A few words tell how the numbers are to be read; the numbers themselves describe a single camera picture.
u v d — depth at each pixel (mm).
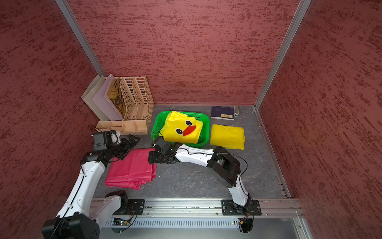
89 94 856
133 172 825
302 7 711
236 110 1134
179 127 1006
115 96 977
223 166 523
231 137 1023
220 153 508
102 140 597
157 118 1014
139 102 1102
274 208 759
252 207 735
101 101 903
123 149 695
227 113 1143
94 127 948
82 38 816
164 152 656
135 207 741
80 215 391
